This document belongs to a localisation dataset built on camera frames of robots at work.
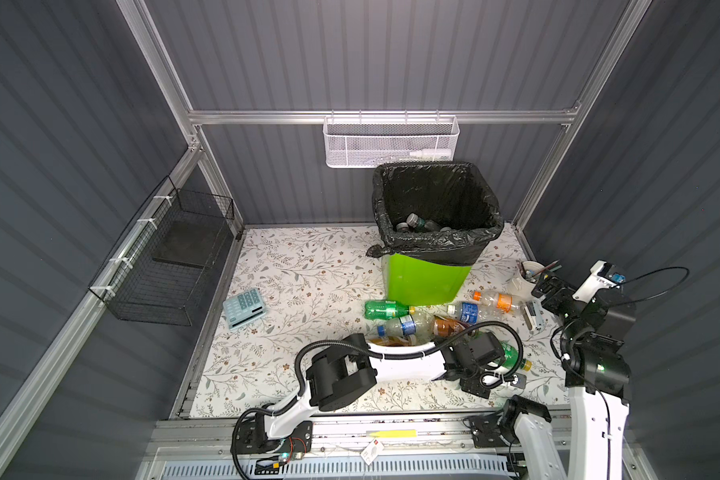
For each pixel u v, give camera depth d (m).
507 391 0.80
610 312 0.46
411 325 0.88
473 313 0.91
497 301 0.95
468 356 0.62
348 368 0.54
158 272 0.72
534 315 0.91
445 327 0.87
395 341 0.86
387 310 0.91
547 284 0.61
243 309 0.95
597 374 0.45
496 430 0.74
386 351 0.53
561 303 0.60
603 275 0.55
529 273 0.91
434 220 0.99
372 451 0.71
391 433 0.74
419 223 0.96
